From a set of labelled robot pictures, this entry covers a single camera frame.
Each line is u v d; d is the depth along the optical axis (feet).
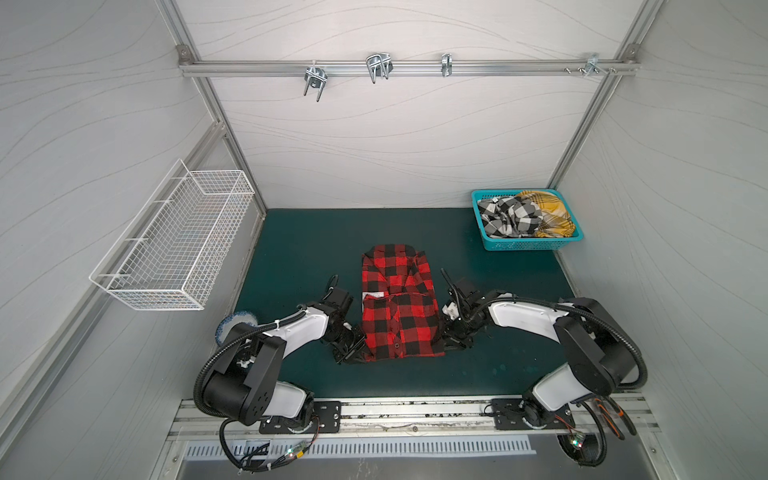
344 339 2.40
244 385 1.39
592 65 2.51
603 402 2.45
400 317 2.83
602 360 1.46
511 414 2.38
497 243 3.33
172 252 2.25
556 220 3.39
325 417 2.44
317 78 2.63
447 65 2.56
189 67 2.52
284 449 2.29
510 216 3.53
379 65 2.51
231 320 2.82
